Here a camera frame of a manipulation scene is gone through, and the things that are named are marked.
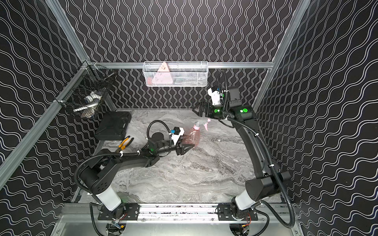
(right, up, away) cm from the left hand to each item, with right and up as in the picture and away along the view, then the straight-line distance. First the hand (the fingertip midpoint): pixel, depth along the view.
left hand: (191, 138), depth 79 cm
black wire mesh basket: (-66, +26, +13) cm, 72 cm away
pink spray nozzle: (+6, +8, -8) cm, 13 cm away
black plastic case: (-55, +7, +24) cm, 60 cm away
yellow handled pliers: (-46, -6, +21) cm, 51 cm away
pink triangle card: (-17, +37, +11) cm, 42 cm away
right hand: (+4, +15, -7) cm, 17 cm away
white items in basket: (-58, +21, +7) cm, 62 cm away
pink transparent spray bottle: (+1, +1, -2) cm, 2 cm away
